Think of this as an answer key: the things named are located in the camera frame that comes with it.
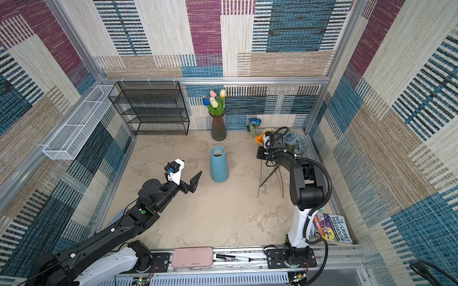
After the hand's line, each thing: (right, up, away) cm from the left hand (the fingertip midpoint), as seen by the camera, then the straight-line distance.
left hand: (191, 164), depth 73 cm
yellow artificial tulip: (+12, +36, +24) cm, 45 cm away
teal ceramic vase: (+10, -1, +14) cm, 17 cm away
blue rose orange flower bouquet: (+50, +10, +26) cm, 57 cm away
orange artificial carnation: (+32, +12, +29) cm, 45 cm away
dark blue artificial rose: (+31, +22, +35) cm, 52 cm away
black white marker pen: (+19, -38, +1) cm, 43 cm away
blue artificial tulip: (+3, +31, +21) cm, 37 cm away
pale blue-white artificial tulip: (+7, +30, +18) cm, 36 cm away
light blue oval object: (-36, -25, +12) cm, 46 cm away
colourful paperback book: (+60, -29, +7) cm, 67 cm away
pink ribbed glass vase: (+9, +19, +32) cm, 38 cm away
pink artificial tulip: (+6, +36, +24) cm, 44 cm away
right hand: (+32, +3, +28) cm, 43 cm away
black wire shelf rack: (-32, +31, +38) cm, 59 cm away
